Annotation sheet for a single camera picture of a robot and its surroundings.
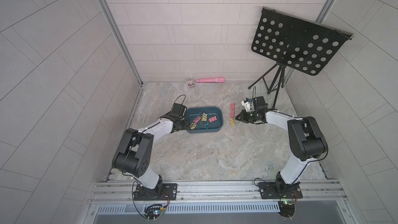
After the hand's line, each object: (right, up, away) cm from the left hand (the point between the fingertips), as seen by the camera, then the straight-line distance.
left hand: (188, 122), depth 94 cm
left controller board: (-13, -36, -26) cm, 46 cm away
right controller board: (+47, -33, -27) cm, 64 cm away
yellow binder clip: (+27, 0, 0) cm, 27 cm away
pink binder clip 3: (+5, +1, 0) cm, 6 cm away
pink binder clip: (+28, +9, +7) cm, 31 cm away
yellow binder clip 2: (+10, +3, +2) cm, 10 cm away
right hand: (+30, +4, 0) cm, 30 cm away
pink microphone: (+21, +28, +21) cm, 41 cm away
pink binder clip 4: (+15, +2, +1) cm, 15 cm away
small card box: (-1, +26, +21) cm, 33 cm away
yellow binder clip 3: (+3, -2, -3) cm, 5 cm away
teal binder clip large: (+11, -1, -5) cm, 12 cm away
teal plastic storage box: (+16, -3, -1) cm, 16 cm away
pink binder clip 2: (+28, +6, +5) cm, 29 cm away
